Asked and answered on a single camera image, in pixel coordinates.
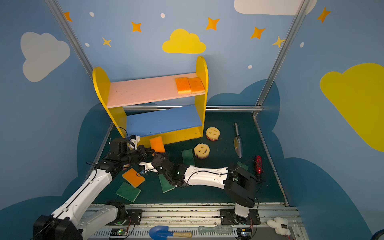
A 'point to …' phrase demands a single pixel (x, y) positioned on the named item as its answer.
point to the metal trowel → (237, 142)
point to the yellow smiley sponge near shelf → (212, 133)
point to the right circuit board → (244, 233)
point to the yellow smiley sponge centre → (201, 151)
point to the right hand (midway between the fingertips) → (159, 151)
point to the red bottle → (259, 164)
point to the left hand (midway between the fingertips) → (154, 149)
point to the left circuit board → (119, 232)
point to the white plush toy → (281, 225)
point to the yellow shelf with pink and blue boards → (171, 125)
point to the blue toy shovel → (162, 232)
